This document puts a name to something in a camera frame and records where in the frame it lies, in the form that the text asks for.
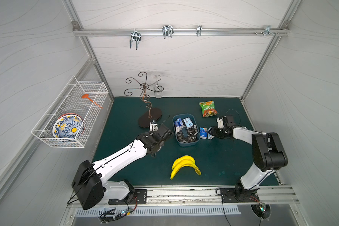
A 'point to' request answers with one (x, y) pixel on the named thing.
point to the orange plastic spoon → (86, 96)
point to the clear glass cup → (158, 89)
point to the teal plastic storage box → (195, 120)
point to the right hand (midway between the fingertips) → (212, 131)
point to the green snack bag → (208, 108)
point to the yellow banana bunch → (183, 161)
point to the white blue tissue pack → (188, 123)
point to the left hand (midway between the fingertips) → (156, 138)
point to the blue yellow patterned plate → (68, 125)
